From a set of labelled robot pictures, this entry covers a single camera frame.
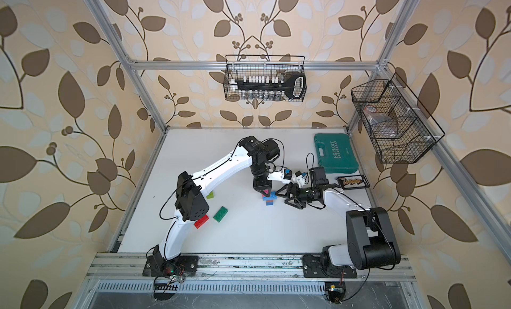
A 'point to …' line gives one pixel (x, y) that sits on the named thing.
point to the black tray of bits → (353, 182)
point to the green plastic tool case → (336, 152)
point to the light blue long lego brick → (273, 197)
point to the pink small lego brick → (263, 195)
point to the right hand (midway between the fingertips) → (281, 198)
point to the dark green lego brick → (220, 214)
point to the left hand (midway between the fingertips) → (269, 190)
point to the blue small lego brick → (269, 203)
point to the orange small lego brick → (269, 201)
